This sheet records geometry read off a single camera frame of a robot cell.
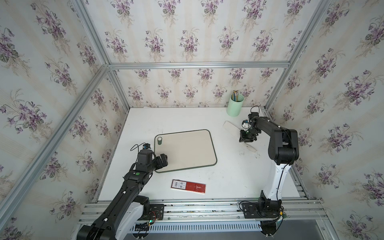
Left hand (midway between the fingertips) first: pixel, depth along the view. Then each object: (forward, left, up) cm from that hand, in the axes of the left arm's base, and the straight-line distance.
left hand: (162, 159), depth 84 cm
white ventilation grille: (-31, -6, -8) cm, 33 cm away
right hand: (+16, -53, -8) cm, 56 cm away
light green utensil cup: (+40, -49, +5) cm, 63 cm away
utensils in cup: (+46, -49, +10) cm, 68 cm away
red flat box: (-13, -15, -6) cm, 21 cm away
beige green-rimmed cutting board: (+10, -13, -7) cm, 18 cm away
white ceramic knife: (+27, -46, -5) cm, 54 cm away
